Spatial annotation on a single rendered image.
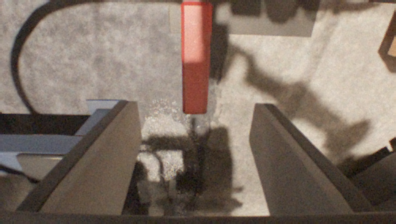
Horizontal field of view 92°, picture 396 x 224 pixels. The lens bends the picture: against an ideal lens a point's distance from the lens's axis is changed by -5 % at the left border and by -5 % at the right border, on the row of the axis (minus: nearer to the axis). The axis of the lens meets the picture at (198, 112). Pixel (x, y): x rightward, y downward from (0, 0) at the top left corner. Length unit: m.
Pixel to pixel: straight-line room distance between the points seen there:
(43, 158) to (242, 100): 0.60
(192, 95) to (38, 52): 0.69
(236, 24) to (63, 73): 0.56
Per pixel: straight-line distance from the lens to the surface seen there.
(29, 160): 0.65
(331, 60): 0.78
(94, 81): 0.75
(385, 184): 1.04
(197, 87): 0.15
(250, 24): 0.64
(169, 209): 0.55
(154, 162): 0.87
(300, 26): 0.69
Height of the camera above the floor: 0.63
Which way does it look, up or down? 60 degrees down
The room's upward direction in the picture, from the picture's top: 178 degrees clockwise
